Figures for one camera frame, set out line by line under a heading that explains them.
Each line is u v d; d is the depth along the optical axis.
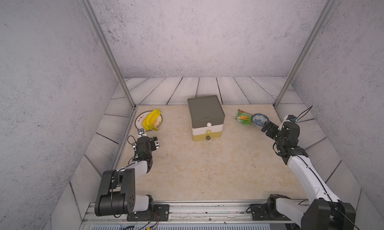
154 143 0.86
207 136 0.98
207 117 0.87
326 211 0.39
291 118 0.70
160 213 0.73
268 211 0.68
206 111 0.89
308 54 0.89
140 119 1.11
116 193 0.43
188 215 0.73
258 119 1.09
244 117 1.08
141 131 0.79
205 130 0.92
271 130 0.73
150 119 1.07
